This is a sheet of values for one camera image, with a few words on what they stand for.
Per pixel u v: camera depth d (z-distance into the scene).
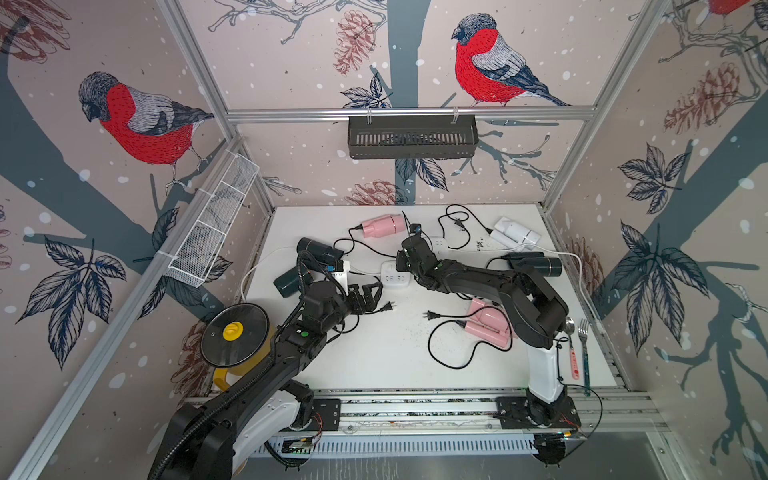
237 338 0.74
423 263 0.74
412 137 1.04
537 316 0.51
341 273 0.73
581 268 0.95
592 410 0.76
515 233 1.07
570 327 0.87
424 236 0.83
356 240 1.07
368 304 0.72
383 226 1.10
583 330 0.88
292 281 0.93
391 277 0.97
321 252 1.01
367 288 0.72
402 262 0.85
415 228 0.85
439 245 1.06
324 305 0.61
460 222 1.14
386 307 0.93
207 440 0.39
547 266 0.95
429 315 0.90
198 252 0.83
